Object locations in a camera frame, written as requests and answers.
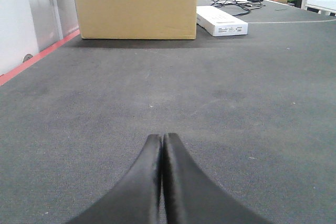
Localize brown cardboard box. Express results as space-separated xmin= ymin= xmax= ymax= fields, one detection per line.
xmin=55 ymin=0 xmax=198 ymax=40

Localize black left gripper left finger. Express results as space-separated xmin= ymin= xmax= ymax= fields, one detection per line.
xmin=65 ymin=134 xmax=162 ymax=224

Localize long white carton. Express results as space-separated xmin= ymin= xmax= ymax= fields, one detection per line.
xmin=196 ymin=5 xmax=249 ymax=37

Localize black cables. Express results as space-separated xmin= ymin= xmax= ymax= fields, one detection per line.
xmin=206 ymin=0 xmax=263 ymax=17

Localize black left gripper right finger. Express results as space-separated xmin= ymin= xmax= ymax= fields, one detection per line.
xmin=162 ymin=132 xmax=271 ymax=224

